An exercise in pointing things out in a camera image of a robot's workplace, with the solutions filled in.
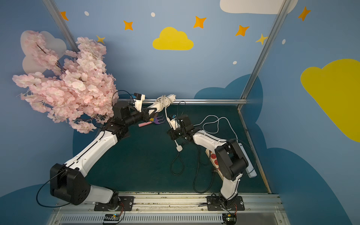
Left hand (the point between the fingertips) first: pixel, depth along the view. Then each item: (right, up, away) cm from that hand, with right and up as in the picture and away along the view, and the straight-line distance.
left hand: (154, 106), depth 77 cm
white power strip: (+2, +1, 0) cm, 3 cm away
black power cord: (+24, -40, +9) cm, 47 cm away
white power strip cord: (+6, +3, +5) cm, 9 cm away
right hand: (+7, -14, +13) cm, 21 cm away
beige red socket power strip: (+35, -31, +12) cm, 49 cm away
